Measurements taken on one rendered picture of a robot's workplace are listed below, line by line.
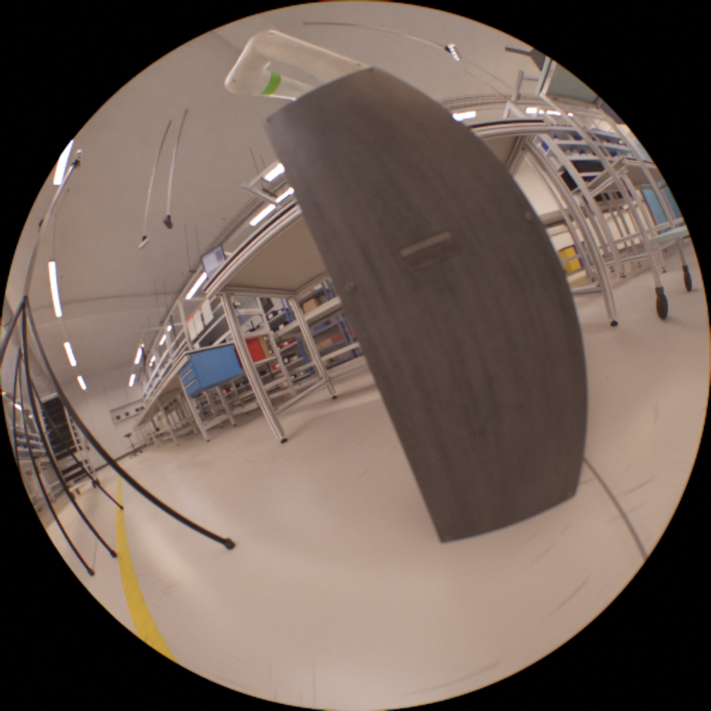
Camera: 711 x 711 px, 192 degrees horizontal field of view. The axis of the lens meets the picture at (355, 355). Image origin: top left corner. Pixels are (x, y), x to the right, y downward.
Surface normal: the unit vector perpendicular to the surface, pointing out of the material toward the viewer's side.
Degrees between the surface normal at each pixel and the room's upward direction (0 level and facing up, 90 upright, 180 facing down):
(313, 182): 90
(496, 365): 90
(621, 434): 0
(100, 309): 90
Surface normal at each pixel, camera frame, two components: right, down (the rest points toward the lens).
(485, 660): -0.39, -0.92
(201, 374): 0.86, -0.35
